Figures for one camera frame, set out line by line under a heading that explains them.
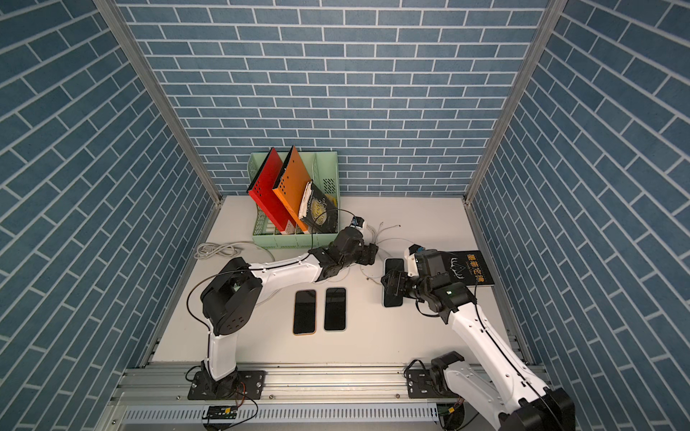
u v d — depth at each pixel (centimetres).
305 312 89
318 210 97
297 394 73
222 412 72
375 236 106
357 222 80
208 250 99
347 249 70
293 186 93
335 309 89
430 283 60
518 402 39
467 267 97
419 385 74
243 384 72
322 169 105
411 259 74
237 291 49
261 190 85
